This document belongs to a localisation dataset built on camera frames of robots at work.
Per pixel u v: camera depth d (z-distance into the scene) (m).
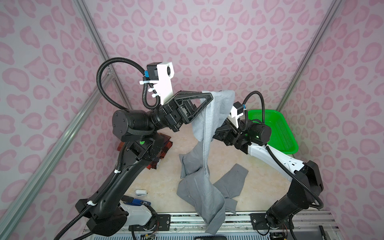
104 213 0.37
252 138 0.55
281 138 1.07
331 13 0.71
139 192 0.80
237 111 0.45
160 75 0.30
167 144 0.99
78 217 0.35
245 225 0.73
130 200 0.77
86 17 0.71
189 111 0.33
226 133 0.50
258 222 0.73
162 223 0.73
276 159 0.47
